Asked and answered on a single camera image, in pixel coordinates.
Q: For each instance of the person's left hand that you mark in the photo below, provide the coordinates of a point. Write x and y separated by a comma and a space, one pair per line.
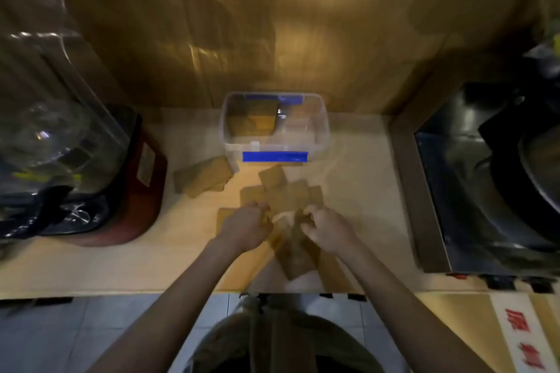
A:
243, 228

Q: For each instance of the person's right hand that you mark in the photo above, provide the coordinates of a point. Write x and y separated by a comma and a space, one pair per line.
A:
332, 233

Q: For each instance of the clear plastic box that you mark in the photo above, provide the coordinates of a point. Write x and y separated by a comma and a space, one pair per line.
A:
306, 136

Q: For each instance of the person's right forearm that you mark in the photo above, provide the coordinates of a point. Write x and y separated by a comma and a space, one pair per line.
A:
402, 316

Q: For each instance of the person's left forearm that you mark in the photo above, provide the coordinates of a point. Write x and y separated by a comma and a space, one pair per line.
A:
175, 311

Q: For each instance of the stainless steel machine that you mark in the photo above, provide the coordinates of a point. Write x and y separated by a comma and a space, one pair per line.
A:
407, 193

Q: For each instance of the red and black blender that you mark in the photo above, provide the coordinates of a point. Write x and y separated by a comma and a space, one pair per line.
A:
148, 211

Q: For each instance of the olive trousers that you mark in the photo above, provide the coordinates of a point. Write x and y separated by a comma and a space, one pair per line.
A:
271, 342

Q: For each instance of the light wooden table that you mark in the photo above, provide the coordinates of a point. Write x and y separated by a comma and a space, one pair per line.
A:
109, 263

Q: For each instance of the light wooden side cabinet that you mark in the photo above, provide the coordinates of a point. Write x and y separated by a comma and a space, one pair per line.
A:
472, 320

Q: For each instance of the black round container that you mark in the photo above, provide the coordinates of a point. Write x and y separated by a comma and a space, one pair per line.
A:
512, 167

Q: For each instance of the clear blender jar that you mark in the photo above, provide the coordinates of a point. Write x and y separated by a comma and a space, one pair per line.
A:
57, 132

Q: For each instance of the white label with red print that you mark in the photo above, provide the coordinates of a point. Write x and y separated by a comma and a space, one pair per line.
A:
525, 337

